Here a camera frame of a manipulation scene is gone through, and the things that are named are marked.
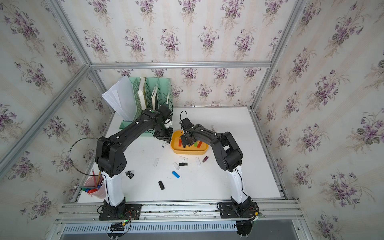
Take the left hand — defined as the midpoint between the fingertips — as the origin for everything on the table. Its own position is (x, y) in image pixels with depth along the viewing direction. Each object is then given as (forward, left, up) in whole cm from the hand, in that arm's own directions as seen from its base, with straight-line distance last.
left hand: (171, 140), depth 87 cm
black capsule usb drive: (-22, +5, -12) cm, 26 cm away
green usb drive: (+4, -15, -11) cm, 18 cm away
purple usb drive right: (-7, -21, -12) cm, 25 cm away
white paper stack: (+27, +34, +10) cm, 44 cm away
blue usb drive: (-18, -4, -11) cm, 21 cm away
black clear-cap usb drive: (-10, -7, -12) cm, 17 cm away
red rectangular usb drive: (+5, -4, -11) cm, 13 cm away
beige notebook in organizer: (+28, +14, +9) cm, 33 cm away
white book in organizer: (+26, +20, +14) cm, 36 cm away
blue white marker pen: (+3, +6, -11) cm, 13 cm away
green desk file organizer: (+37, +19, +5) cm, 42 cm away
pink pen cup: (-24, +38, -6) cm, 45 cm away
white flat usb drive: (-9, -16, -11) cm, 21 cm away
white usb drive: (-11, -3, -11) cm, 16 cm away
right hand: (+7, -10, -11) cm, 16 cm away
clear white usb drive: (-9, +10, -12) cm, 18 cm away
